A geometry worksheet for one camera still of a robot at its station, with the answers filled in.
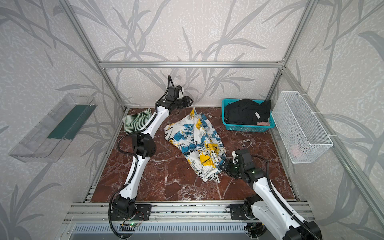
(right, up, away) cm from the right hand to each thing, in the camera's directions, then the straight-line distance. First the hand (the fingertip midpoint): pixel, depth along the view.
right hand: (219, 162), depth 82 cm
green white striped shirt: (-60, +22, +26) cm, 69 cm away
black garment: (+21, +29, +23) cm, 43 cm away
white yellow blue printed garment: (-11, +9, +11) cm, 18 cm away
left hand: (-16, +40, +18) cm, 46 cm away
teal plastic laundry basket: (+19, +18, +19) cm, 32 cm away
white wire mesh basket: (+32, +16, -21) cm, 41 cm away
